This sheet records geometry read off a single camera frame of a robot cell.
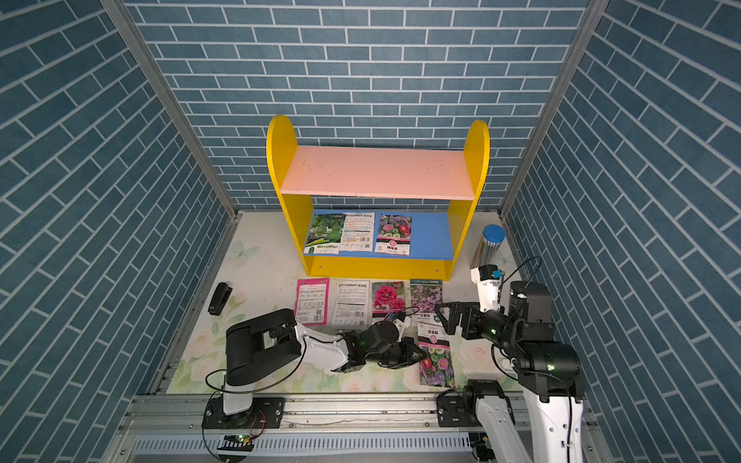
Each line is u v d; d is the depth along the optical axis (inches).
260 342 20.1
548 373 15.1
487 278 21.6
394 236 37.0
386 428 28.5
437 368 31.5
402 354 28.4
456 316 21.4
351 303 36.9
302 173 29.7
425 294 37.8
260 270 40.5
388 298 37.8
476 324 21.3
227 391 16.4
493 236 34.8
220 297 36.5
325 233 37.1
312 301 36.9
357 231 37.8
